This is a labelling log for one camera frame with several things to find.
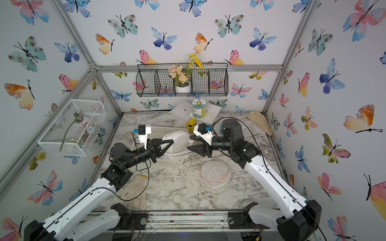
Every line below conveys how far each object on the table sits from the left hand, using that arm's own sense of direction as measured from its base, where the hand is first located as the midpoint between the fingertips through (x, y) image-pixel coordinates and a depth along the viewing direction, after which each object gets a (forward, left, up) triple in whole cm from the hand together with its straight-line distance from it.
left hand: (172, 141), depth 61 cm
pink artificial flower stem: (+17, +49, -3) cm, 52 cm away
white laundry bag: (0, -2, -7) cm, 7 cm away
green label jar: (+26, -11, -5) cm, 29 cm away
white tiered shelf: (+38, -2, -20) cm, 44 cm away
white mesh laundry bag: (-1, -20, -30) cm, 36 cm away
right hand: (+2, -8, -2) cm, 8 cm away
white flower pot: (+41, -2, -5) cm, 42 cm away
